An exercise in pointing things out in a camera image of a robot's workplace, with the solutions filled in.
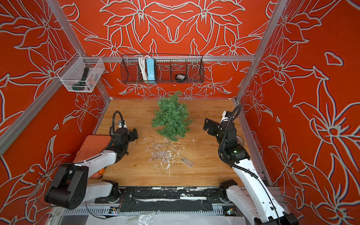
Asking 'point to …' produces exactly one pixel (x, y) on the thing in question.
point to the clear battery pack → (187, 162)
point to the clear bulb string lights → (165, 153)
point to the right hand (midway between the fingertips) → (208, 120)
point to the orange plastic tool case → (91, 145)
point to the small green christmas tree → (172, 116)
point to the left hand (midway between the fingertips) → (128, 128)
